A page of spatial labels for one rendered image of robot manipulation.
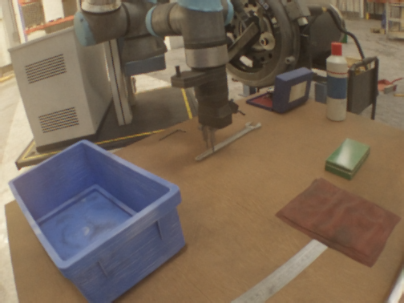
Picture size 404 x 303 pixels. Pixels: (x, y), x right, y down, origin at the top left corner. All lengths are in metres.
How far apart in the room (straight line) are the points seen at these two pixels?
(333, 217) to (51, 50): 1.15
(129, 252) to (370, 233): 0.36
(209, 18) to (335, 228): 0.45
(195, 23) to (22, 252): 0.57
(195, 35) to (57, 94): 0.83
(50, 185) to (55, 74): 0.74
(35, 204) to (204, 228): 0.34
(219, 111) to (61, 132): 0.87
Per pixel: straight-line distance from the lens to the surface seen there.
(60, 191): 0.63
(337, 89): 0.84
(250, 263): 0.44
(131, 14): 1.12
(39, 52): 1.29
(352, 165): 0.61
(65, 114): 1.31
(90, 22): 1.05
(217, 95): 0.63
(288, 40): 1.66
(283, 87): 0.85
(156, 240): 0.41
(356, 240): 0.47
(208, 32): 0.59
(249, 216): 0.52
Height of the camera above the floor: 0.81
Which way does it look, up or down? 29 degrees down
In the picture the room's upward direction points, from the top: 8 degrees counter-clockwise
